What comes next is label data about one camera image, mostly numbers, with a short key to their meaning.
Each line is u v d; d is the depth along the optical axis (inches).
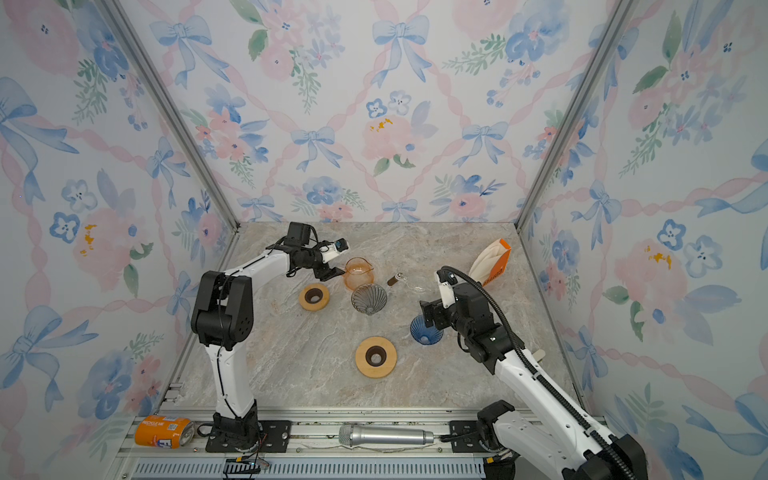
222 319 21.7
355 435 28.1
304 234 32.7
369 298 37.5
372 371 32.4
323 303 38.1
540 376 18.8
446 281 26.2
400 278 37.0
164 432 27.7
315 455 28.6
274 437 29.2
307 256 33.9
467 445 28.8
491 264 39.2
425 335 35.7
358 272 40.8
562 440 17.0
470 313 23.1
